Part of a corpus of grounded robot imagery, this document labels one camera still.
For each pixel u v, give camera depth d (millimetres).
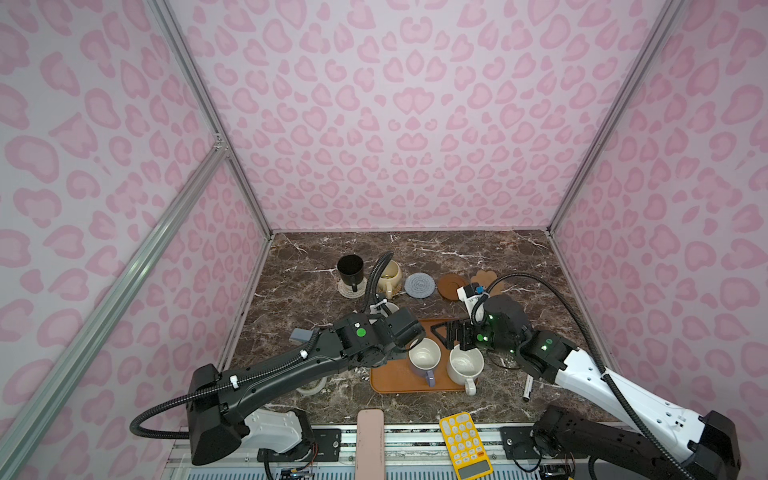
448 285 1066
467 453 705
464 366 845
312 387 819
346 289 1005
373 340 495
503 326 561
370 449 704
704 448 389
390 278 962
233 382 400
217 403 390
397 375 845
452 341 662
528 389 813
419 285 1036
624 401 438
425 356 853
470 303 671
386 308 631
